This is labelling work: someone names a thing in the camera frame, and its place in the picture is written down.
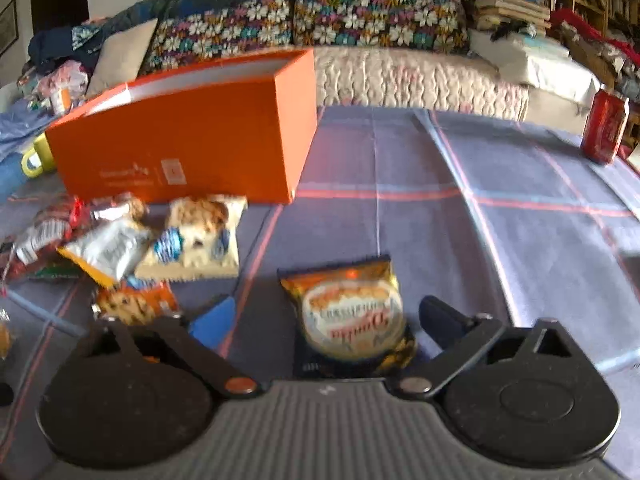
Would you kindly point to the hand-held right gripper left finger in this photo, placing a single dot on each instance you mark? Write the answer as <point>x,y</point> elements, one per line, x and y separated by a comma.
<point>215,317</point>

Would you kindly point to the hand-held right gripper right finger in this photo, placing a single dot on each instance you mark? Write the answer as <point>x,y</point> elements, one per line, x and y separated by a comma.
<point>432,312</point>

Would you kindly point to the cream cookie packet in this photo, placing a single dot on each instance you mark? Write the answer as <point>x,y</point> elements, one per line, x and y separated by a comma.
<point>200,240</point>

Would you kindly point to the orange cookie packet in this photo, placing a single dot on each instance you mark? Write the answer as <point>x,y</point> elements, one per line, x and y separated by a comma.
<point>135,305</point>

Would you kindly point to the golden cookie packet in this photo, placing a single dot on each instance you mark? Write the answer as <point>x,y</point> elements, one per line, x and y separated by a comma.
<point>350,310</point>

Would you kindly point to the white yellow snack packet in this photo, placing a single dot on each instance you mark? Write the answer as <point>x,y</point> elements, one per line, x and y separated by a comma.
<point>107,250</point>

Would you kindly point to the silver snack packet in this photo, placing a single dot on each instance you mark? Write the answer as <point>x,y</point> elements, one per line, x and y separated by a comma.
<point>120,208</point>

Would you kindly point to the orange cardboard box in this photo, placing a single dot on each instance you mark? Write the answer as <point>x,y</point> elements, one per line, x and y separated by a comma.
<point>200,150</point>

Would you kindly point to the pink quilted sofa cover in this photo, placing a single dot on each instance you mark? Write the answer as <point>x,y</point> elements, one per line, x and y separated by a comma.
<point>400,80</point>

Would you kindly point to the yellow-green mug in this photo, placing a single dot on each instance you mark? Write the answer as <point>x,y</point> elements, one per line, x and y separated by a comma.
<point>37,157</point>

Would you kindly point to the red soda can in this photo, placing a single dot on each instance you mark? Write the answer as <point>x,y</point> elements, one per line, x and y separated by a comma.
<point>605,125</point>

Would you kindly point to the beige pillow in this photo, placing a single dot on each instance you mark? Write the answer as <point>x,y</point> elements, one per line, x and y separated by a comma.
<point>122,57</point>

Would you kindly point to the floral cushion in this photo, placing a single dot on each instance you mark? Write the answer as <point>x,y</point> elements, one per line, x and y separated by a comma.
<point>380,22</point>
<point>220,35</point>

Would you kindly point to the pink plastic bag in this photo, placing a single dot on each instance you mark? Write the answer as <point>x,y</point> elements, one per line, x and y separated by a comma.
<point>55,77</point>

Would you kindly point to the dark blue clothes pile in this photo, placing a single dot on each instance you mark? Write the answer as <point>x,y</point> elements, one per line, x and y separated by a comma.
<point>55,45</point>

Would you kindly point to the stack of books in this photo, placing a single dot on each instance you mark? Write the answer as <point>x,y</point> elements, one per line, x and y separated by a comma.
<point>510,2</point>

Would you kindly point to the red cloth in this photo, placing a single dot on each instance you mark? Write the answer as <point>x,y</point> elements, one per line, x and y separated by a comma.
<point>585,25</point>

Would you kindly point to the small framed picture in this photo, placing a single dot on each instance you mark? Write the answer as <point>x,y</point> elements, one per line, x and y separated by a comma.
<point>7,27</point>

